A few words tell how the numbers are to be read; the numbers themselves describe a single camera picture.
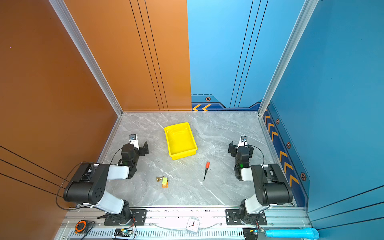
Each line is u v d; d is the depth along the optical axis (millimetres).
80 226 685
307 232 666
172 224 741
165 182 826
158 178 846
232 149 833
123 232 707
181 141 975
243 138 791
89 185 458
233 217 725
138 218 730
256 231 696
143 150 859
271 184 451
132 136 809
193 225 698
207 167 898
